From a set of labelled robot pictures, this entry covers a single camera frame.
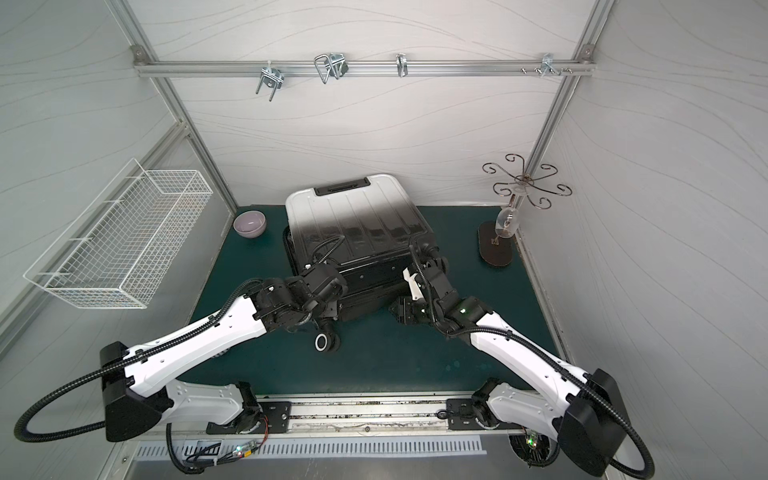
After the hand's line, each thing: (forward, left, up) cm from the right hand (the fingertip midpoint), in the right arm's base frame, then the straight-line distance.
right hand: (395, 307), depth 78 cm
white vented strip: (-29, -10, -14) cm, 34 cm away
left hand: (-1, +15, +5) cm, 16 cm away
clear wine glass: (+29, -34, +3) cm, 45 cm away
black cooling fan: (-28, -35, -17) cm, 48 cm away
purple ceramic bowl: (+37, +58, -10) cm, 69 cm away
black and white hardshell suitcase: (+18, +8, +10) cm, 22 cm away
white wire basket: (+2, +65, +18) cm, 67 cm away
